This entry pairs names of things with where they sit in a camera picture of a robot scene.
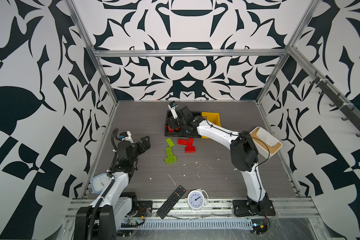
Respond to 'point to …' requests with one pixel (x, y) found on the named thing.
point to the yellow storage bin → (213, 117)
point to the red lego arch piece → (171, 130)
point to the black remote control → (170, 202)
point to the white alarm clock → (197, 199)
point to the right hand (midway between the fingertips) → (170, 117)
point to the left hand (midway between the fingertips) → (142, 137)
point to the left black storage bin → (179, 133)
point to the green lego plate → (170, 142)
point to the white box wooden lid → (266, 143)
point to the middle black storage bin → (195, 134)
